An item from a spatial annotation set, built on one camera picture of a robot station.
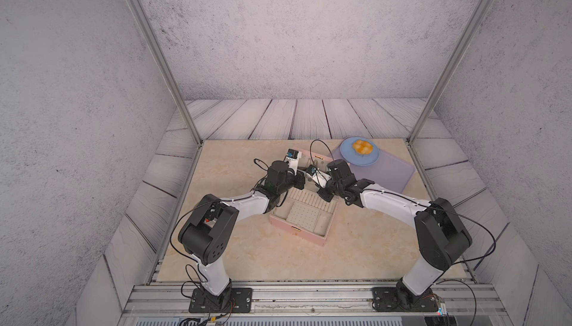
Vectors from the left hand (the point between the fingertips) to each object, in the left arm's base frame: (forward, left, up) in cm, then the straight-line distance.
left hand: (311, 170), depth 89 cm
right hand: (-3, -3, -4) cm, 6 cm away
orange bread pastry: (+24, -29, -12) cm, 40 cm away
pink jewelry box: (-13, +4, -9) cm, 16 cm away
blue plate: (+21, -23, -16) cm, 34 cm away
